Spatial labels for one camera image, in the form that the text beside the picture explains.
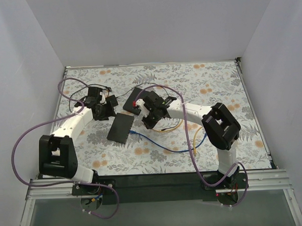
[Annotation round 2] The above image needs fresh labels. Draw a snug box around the yellow ethernet cable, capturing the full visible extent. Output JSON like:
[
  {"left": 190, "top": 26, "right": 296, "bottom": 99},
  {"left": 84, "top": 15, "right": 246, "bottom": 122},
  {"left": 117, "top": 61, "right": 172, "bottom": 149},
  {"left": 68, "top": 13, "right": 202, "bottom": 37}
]
[
  {"left": 192, "top": 125, "right": 205, "bottom": 156},
  {"left": 151, "top": 118, "right": 184, "bottom": 133}
]

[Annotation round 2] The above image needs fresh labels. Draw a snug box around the black network switch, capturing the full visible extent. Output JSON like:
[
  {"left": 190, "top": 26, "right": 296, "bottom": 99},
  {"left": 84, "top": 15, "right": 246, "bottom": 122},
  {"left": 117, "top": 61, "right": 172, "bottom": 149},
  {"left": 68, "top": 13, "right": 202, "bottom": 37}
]
[
  {"left": 123, "top": 87, "right": 142, "bottom": 115},
  {"left": 107, "top": 113, "right": 134, "bottom": 144}
]

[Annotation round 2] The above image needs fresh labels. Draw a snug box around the blue ethernet cable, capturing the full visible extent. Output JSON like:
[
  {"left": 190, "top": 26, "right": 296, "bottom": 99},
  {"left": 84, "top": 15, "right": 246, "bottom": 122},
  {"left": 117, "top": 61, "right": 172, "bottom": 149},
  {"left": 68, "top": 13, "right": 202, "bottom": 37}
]
[{"left": 129, "top": 127, "right": 208, "bottom": 155}]

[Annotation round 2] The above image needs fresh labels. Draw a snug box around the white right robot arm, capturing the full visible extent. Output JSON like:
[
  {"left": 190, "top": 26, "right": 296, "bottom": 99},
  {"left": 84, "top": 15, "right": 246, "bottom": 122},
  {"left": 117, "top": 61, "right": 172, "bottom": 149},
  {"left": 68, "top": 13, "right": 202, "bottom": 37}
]
[{"left": 134, "top": 91, "right": 241, "bottom": 179}]

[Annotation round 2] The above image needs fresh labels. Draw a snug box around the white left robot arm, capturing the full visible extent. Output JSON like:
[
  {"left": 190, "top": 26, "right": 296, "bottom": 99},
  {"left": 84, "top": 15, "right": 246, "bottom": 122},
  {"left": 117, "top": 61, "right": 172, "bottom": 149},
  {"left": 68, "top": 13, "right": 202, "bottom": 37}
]
[{"left": 39, "top": 101, "right": 116, "bottom": 183}]

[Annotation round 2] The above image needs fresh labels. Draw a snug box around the black power adapter brick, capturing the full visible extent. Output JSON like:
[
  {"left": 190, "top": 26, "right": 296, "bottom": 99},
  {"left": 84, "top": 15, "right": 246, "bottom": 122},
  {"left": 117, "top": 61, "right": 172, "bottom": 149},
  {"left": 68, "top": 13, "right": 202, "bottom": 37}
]
[{"left": 105, "top": 95, "right": 119, "bottom": 108}]

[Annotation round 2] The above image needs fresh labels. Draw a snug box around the floral patterned table mat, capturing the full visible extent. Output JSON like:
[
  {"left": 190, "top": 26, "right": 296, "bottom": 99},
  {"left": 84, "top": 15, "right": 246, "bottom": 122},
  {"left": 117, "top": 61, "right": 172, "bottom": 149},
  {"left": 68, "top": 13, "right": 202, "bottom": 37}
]
[{"left": 63, "top": 61, "right": 271, "bottom": 175}]

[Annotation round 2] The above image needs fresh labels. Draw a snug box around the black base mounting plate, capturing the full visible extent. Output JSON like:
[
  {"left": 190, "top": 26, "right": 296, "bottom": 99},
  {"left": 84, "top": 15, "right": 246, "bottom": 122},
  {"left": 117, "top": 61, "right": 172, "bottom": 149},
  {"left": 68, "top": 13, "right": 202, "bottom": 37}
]
[{"left": 71, "top": 169, "right": 250, "bottom": 208}]

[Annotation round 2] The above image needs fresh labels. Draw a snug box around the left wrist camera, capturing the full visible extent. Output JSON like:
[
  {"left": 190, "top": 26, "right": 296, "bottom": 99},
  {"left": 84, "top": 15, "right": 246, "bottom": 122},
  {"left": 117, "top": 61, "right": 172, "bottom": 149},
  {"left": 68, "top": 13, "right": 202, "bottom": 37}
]
[{"left": 84, "top": 86, "right": 107, "bottom": 107}]

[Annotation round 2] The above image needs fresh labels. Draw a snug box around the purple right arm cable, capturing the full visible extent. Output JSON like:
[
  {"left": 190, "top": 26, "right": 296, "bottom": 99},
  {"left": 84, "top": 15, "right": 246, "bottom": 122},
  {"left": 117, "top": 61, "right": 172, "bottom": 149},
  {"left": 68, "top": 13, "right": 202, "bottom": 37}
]
[{"left": 133, "top": 81, "right": 249, "bottom": 210}]

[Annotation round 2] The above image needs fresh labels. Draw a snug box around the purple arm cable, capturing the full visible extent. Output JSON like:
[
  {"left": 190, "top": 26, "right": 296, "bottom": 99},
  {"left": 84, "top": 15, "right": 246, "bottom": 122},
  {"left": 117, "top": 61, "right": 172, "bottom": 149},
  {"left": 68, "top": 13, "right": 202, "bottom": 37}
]
[
  {"left": 133, "top": 81, "right": 249, "bottom": 210},
  {"left": 7, "top": 76, "right": 121, "bottom": 223}
]

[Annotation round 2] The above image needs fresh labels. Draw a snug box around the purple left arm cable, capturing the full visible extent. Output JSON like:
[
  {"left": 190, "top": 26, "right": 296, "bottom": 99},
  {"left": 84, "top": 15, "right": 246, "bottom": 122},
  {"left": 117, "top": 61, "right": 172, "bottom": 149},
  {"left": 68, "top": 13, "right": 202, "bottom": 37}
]
[{"left": 7, "top": 76, "right": 121, "bottom": 223}]

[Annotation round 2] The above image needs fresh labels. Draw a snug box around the aluminium frame rail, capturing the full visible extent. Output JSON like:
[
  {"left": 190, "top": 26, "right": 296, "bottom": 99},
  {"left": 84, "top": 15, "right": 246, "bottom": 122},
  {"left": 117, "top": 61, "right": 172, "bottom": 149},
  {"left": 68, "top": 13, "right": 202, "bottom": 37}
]
[{"left": 26, "top": 169, "right": 293, "bottom": 199}]

